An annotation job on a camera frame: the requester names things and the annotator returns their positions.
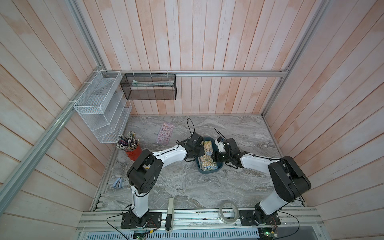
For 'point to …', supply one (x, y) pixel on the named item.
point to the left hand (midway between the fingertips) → (202, 153)
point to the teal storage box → (215, 149)
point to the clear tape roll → (236, 212)
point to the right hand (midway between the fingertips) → (210, 155)
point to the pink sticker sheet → (165, 133)
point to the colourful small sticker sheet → (206, 162)
